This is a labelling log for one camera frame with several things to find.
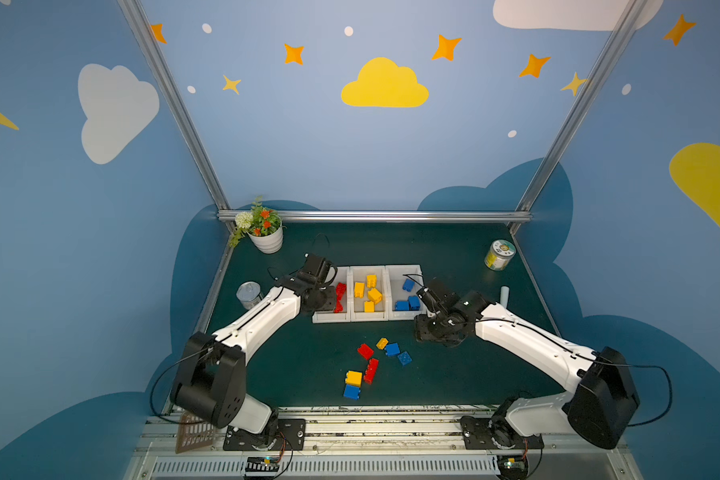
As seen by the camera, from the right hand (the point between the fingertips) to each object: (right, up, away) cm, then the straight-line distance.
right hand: (425, 330), depth 82 cm
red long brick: (-25, +9, +17) cm, 32 cm away
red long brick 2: (-15, -11, 0) cm, 19 cm away
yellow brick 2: (-13, +8, +16) cm, 22 cm away
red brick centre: (-17, -8, +6) cm, 19 cm away
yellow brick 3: (-20, -13, -1) cm, 24 cm away
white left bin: (-28, +2, +8) cm, 30 cm away
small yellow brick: (-12, -6, +7) cm, 15 cm away
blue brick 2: (-5, -9, +4) cm, 11 cm away
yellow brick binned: (-15, +12, +19) cm, 26 cm away
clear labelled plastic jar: (+31, +21, +22) cm, 44 cm away
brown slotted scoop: (-61, -25, -7) cm, 66 cm away
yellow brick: (-19, +9, +17) cm, 27 cm away
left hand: (-28, +8, +6) cm, 30 cm away
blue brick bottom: (-20, -17, -2) cm, 26 cm away
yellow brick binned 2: (-15, +4, +14) cm, 21 cm away
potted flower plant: (-53, +31, +21) cm, 65 cm away
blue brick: (-9, -7, +6) cm, 13 cm away
